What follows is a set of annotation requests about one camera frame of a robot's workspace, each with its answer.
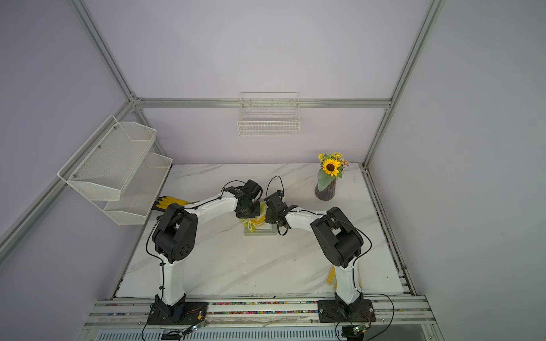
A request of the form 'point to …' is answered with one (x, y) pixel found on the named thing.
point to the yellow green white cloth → (252, 224)
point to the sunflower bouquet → (332, 167)
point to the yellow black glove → (162, 202)
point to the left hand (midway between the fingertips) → (253, 215)
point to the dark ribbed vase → (328, 192)
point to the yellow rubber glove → (331, 277)
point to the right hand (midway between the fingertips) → (273, 219)
